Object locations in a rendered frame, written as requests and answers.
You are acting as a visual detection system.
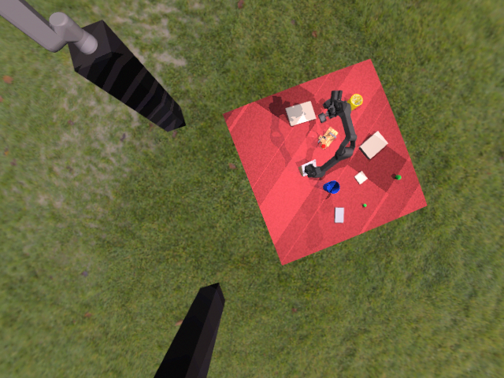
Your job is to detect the yellow mug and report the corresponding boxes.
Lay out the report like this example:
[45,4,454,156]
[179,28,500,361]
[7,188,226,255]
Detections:
[347,94,363,111]

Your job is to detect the blue plastic cup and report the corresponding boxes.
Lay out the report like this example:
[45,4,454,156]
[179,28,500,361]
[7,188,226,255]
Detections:
[323,180,340,194]

